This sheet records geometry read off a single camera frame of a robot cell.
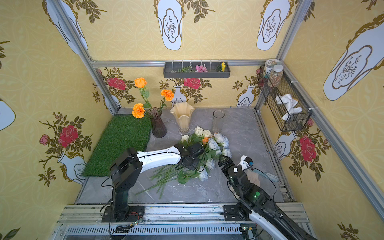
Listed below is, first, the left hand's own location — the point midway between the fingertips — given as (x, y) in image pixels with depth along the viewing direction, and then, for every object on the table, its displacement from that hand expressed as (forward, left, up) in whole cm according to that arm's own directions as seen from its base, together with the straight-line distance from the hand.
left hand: (187, 160), depth 90 cm
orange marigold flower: (+25, +10, +31) cm, 41 cm away
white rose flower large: (+10, -21, +7) cm, 24 cm away
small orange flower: (+12, -12, +2) cm, 17 cm away
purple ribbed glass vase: (+26, +21, -1) cm, 33 cm away
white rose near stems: (-10, -8, +3) cm, 13 cm away
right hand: (-5, -19, +11) cm, 22 cm away
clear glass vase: (+20, -19, +15) cm, 32 cm away
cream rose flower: (+18, -13, +2) cm, 22 cm away
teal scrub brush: (-11, -48, 0) cm, 49 cm away
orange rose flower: (+33, +26, +33) cm, 53 cm away
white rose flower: (+6, -15, +9) cm, 18 cm away
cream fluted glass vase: (+28, +3, +13) cm, 31 cm away
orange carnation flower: (+13, +24, +30) cm, 41 cm away
